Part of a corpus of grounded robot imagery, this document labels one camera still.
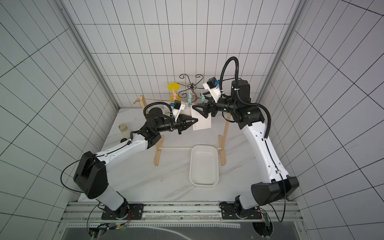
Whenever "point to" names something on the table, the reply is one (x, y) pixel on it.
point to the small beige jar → (123, 127)
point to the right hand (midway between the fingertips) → (200, 97)
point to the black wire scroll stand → (192, 86)
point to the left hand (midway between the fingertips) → (195, 122)
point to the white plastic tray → (204, 165)
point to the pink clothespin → (174, 95)
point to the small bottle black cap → (123, 139)
